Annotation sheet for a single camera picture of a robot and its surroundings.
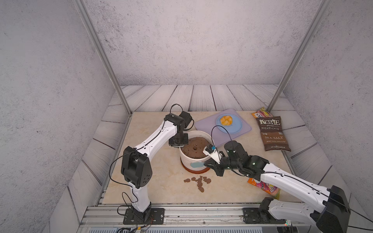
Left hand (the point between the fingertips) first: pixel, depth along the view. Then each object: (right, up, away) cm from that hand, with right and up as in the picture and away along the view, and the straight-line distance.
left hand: (184, 146), depth 84 cm
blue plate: (+37, +10, +26) cm, 46 cm away
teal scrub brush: (+7, -8, -8) cm, 13 cm away
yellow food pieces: (+31, +15, +28) cm, 44 cm away
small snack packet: (+60, +21, +32) cm, 71 cm away
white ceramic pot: (+1, -7, -5) cm, 9 cm away
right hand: (+12, -6, -11) cm, 17 cm away
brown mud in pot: (+7, -1, +3) cm, 7 cm away
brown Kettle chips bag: (+61, +5, +19) cm, 64 cm away
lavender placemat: (+25, +2, +24) cm, 35 cm away
